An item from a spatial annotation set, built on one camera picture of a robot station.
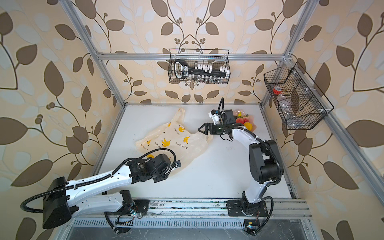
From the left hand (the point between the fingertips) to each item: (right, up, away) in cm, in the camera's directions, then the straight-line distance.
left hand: (166, 167), depth 79 cm
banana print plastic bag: (+3, +13, +10) cm, 16 cm away
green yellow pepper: (+46, +29, +22) cm, 58 cm away
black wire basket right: (+68, +34, -6) cm, 77 cm away
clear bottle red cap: (+64, +34, 0) cm, 73 cm away
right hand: (+21, +19, +10) cm, 30 cm away
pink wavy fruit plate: (+55, +25, +25) cm, 65 cm away
